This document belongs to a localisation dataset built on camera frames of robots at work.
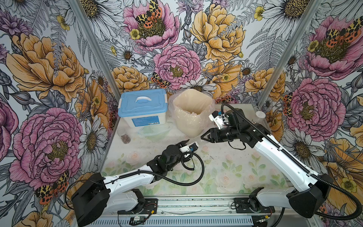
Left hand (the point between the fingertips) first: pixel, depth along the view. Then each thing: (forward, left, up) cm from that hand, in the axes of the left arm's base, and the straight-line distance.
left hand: (188, 145), depth 80 cm
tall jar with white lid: (+21, -48, +1) cm, 52 cm away
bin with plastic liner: (+33, -3, -6) cm, 33 cm away
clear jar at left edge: (+16, +43, -12) cm, 47 cm away
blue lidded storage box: (+28, +30, +2) cm, 41 cm away
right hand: (-3, -8, +10) cm, 13 cm away
